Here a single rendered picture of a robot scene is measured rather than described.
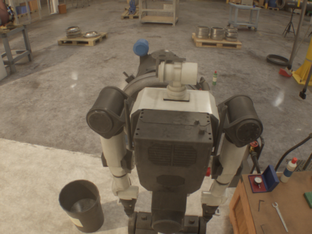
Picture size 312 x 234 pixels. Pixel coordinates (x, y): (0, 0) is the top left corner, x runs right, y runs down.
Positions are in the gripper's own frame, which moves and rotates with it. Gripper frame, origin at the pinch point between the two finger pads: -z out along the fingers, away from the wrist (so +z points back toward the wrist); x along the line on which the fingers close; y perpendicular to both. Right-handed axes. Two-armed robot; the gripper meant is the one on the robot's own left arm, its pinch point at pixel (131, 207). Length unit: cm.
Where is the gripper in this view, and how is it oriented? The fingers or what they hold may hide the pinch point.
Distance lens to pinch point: 137.7
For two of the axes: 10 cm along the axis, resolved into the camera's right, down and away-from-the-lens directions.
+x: 1.1, -7.3, 6.8
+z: -0.2, -6.8, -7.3
